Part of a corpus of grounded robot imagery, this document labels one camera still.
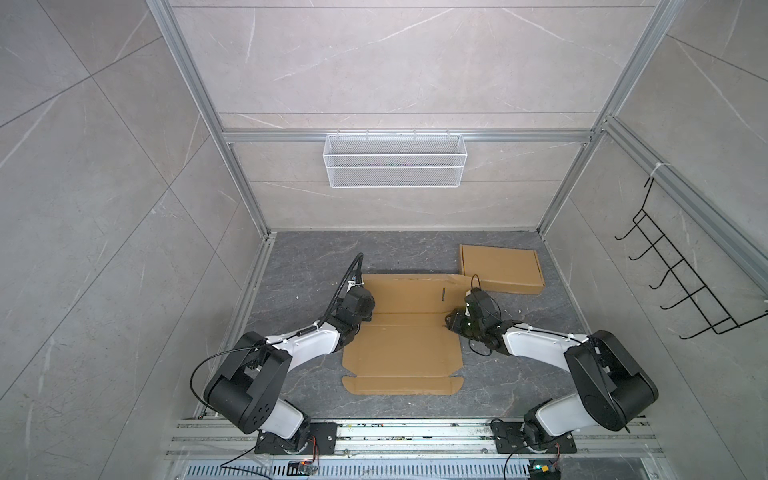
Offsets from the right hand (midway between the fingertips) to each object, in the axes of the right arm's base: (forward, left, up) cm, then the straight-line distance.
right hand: (448, 317), depth 93 cm
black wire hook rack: (-18, -48, +31) cm, 59 cm away
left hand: (+6, +28, +7) cm, 29 cm away
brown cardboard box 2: (-9, +14, 0) cm, 17 cm away
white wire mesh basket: (+45, +15, +28) cm, 55 cm away
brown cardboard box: (+16, -21, +2) cm, 27 cm away
